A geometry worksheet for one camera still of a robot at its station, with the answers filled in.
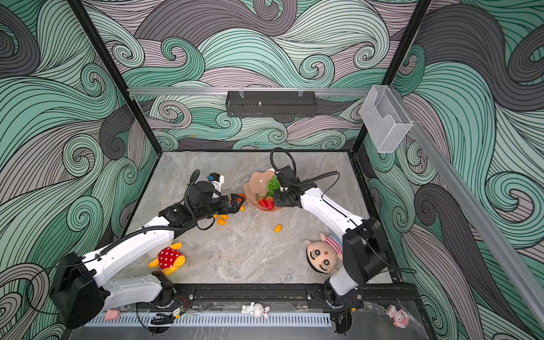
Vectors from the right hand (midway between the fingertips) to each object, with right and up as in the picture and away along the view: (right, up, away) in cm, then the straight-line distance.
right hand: (280, 199), depth 87 cm
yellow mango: (-14, -1, -12) cm, 19 cm away
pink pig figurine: (+37, -35, -21) cm, 55 cm away
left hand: (-17, +2, -8) cm, 19 cm away
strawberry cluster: (-5, -2, +6) cm, 8 cm away
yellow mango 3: (-1, -13, +3) cm, 13 cm away
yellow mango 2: (-25, -9, +5) cm, 27 cm away
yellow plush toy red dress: (-42, -21, -10) cm, 48 cm away
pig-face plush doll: (+15, -19, -12) cm, 26 cm away
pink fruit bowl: (-11, +5, +17) cm, 20 cm away
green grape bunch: (-3, +5, +13) cm, 14 cm away
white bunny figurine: (-9, -34, -18) cm, 39 cm away
